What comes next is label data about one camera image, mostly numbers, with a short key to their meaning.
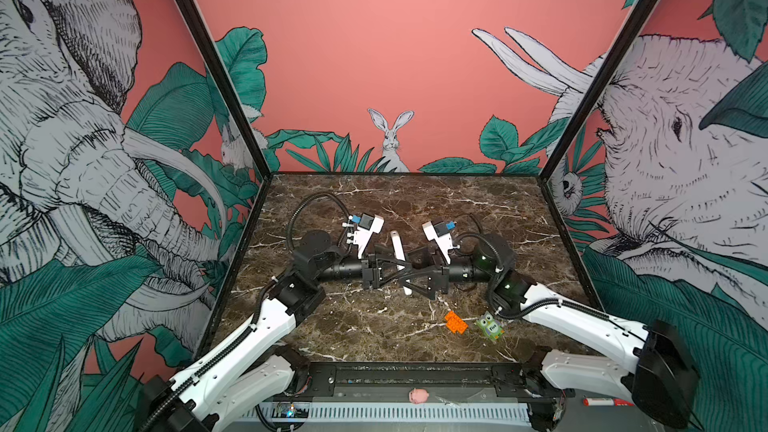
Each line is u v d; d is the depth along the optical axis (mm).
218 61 881
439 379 753
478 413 701
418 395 701
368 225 581
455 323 823
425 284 580
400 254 586
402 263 590
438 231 589
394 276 580
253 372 570
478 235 533
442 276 555
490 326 818
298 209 1079
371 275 561
